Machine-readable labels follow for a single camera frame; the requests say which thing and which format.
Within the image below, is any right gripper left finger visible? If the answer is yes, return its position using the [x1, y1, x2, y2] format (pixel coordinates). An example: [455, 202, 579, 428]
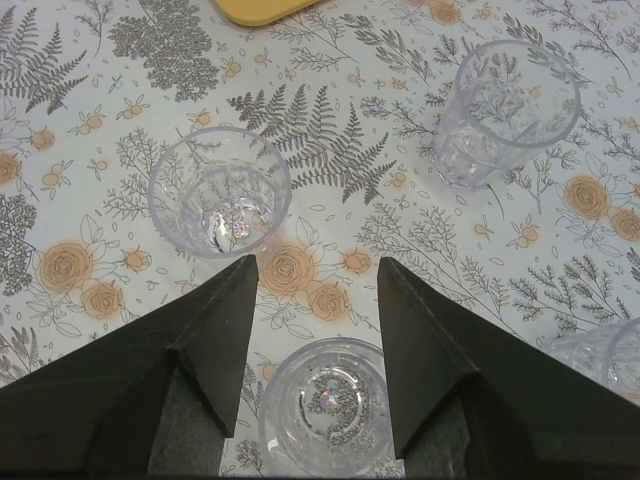
[1, 255, 258, 474]

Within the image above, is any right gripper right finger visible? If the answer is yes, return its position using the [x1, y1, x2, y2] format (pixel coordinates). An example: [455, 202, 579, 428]
[377, 257, 639, 474]

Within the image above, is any yellow plastic tray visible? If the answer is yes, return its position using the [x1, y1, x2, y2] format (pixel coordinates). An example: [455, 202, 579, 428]
[214, 0, 319, 27]

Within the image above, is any floral patterned table mat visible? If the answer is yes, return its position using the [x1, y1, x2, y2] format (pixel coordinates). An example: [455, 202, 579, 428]
[1, 1, 639, 475]

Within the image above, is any clear glass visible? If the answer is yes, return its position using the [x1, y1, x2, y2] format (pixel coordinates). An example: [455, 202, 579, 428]
[432, 40, 581, 189]
[258, 337, 405, 479]
[147, 126, 292, 260]
[543, 318, 639, 405]

